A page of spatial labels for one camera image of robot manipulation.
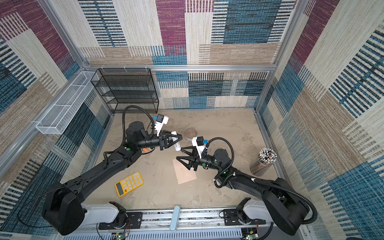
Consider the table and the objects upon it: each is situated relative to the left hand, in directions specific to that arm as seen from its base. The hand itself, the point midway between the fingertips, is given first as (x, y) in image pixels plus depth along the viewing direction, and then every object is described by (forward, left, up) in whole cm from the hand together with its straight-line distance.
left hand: (181, 136), depth 68 cm
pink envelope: (-6, 0, -30) cm, 30 cm away
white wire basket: (+8, +59, +3) cm, 60 cm away
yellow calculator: (-10, +31, -30) cm, 44 cm away
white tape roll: (+23, -3, -29) cm, 37 cm away
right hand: (-5, +1, -8) cm, 9 cm away
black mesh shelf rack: (+50, +45, -11) cm, 68 cm away
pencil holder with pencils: (-6, -41, -15) cm, 44 cm away
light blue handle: (-28, +4, -28) cm, 39 cm away
